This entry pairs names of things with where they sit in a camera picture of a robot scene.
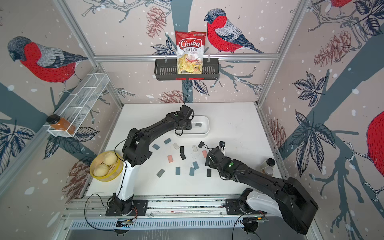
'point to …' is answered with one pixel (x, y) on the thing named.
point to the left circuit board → (124, 224)
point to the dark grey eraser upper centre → (181, 149)
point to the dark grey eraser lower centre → (182, 156)
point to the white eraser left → (175, 146)
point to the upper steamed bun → (110, 158)
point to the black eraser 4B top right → (201, 144)
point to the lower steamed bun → (101, 170)
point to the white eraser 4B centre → (194, 148)
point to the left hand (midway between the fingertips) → (190, 122)
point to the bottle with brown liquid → (268, 170)
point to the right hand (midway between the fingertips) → (213, 157)
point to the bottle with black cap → (270, 162)
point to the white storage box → (200, 127)
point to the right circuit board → (260, 219)
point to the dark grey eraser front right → (208, 172)
